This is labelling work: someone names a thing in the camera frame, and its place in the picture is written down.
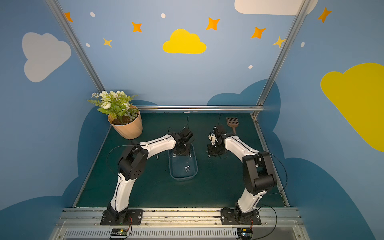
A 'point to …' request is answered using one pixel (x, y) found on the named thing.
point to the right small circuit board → (244, 233)
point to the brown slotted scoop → (233, 122)
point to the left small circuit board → (119, 232)
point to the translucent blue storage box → (183, 167)
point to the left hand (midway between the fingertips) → (186, 151)
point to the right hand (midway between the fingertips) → (212, 151)
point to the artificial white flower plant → (116, 104)
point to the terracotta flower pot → (129, 126)
